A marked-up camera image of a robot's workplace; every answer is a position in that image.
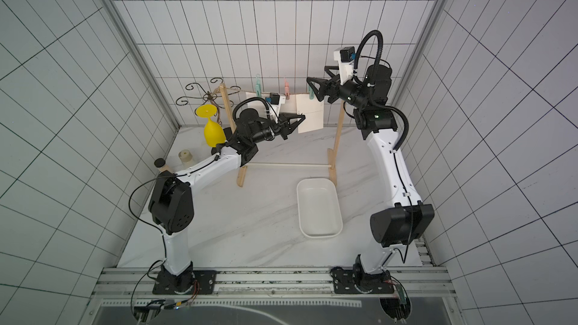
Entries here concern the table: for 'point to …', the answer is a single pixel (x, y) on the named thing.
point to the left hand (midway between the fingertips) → (304, 120)
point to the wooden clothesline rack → (333, 153)
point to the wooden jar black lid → (160, 163)
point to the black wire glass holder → (211, 96)
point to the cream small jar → (187, 157)
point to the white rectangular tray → (319, 208)
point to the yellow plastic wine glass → (214, 134)
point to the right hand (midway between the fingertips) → (322, 69)
